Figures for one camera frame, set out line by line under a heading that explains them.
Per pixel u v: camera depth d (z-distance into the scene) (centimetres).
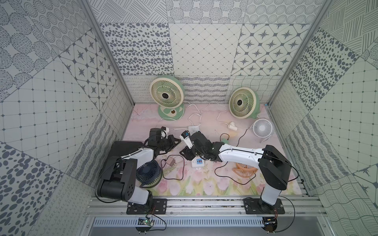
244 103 102
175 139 83
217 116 111
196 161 88
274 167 46
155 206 73
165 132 78
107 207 75
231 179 84
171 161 88
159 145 76
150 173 75
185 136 74
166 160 88
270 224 72
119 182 44
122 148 90
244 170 78
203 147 65
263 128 95
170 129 88
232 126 104
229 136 101
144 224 70
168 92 92
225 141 98
